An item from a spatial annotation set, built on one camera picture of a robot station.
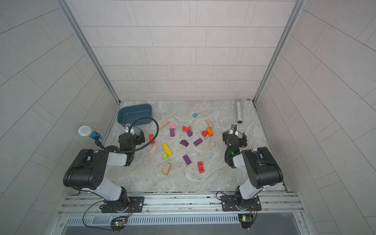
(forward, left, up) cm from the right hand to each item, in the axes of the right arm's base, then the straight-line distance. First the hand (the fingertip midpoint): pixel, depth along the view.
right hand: (235, 130), depth 94 cm
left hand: (+4, +64, +2) cm, 64 cm away
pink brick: (+9, +42, -4) cm, 43 cm away
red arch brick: (+5, +32, -3) cm, 33 cm away
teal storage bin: (+19, +75, 0) cm, 77 cm away
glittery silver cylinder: (+25, -9, -2) cm, 27 cm away
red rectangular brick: (0, +55, -1) cm, 55 cm away
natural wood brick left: (-9, +52, -2) cm, 53 cm away
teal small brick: (+18, +25, -4) cm, 31 cm away
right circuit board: (-46, +5, -7) cm, 47 cm away
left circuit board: (-45, +63, -1) cm, 77 cm away
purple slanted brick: (-4, +25, -5) cm, 26 cm away
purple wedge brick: (-4, +34, -4) cm, 34 cm away
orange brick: (+2, +16, -3) cm, 17 cm away
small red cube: (+1, +20, -4) cm, 20 cm away
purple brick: (+3, +42, -2) cm, 42 cm away
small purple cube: (+2, +30, -3) cm, 30 cm away
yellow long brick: (-9, +44, -3) cm, 45 cm away
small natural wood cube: (-7, +16, -4) cm, 17 cm away
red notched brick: (-21, +24, -5) cm, 32 cm away
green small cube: (-13, +45, -3) cm, 47 cm away
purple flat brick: (-16, +32, -5) cm, 36 cm away
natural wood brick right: (+9, +15, -4) cm, 18 cm away
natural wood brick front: (-21, +43, -2) cm, 48 cm away
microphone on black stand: (-11, +77, +23) cm, 81 cm away
